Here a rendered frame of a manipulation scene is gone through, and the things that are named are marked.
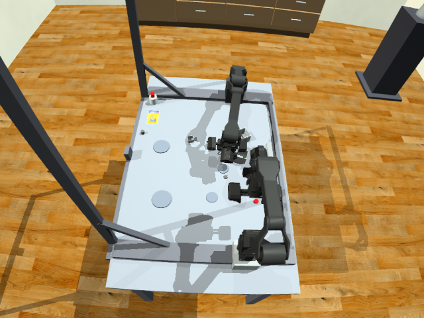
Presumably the white flat bar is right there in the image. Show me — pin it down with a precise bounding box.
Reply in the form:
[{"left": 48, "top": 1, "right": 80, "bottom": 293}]
[{"left": 267, "top": 142, "right": 273, "bottom": 156}]

